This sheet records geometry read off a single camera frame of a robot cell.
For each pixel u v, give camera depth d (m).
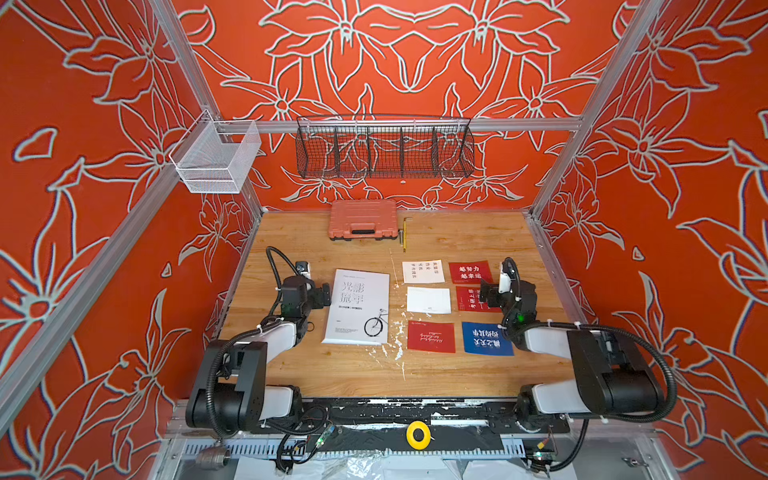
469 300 0.95
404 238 1.10
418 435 0.70
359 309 0.90
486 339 0.86
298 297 0.71
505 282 0.80
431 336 0.87
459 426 0.73
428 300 0.95
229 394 0.43
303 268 0.80
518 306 0.70
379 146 0.99
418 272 1.01
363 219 1.11
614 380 0.44
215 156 0.94
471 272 1.01
